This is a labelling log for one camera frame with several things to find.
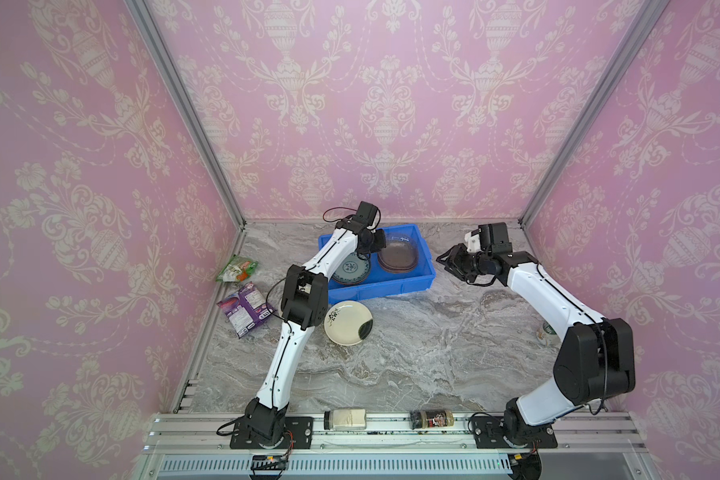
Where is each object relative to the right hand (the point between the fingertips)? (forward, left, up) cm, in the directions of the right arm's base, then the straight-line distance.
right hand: (441, 260), depth 87 cm
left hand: (+15, +15, -9) cm, 23 cm away
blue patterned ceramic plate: (+8, +27, -14) cm, 31 cm away
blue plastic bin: (+4, +18, -16) cm, 24 cm away
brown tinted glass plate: (+14, +10, -14) cm, 22 cm away
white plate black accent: (-11, +28, -16) cm, 34 cm away
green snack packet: (+10, +67, -13) cm, 69 cm away
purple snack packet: (-5, +61, -14) cm, 63 cm away
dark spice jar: (-38, +10, -14) cm, 42 cm away
